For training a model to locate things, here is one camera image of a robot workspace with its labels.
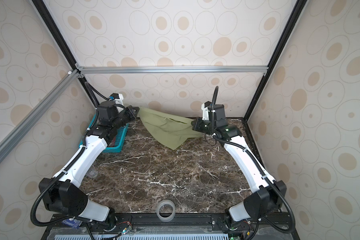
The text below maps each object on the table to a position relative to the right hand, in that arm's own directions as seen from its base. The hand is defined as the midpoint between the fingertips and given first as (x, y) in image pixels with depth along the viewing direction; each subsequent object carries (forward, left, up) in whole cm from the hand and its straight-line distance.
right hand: (192, 122), depth 76 cm
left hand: (+6, +26, +7) cm, 27 cm away
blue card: (-40, +58, -27) cm, 76 cm away
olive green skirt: (+8, +12, -17) cm, 23 cm away
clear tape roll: (-38, +15, -28) cm, 50 cm away
